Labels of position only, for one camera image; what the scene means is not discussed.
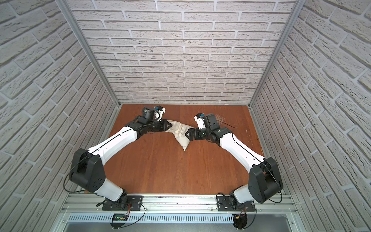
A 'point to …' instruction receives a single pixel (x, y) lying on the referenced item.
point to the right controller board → (239, 221)
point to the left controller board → (119, 217)
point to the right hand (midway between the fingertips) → (188, 135)
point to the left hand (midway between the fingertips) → (171, 121)
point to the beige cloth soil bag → (179, 130)
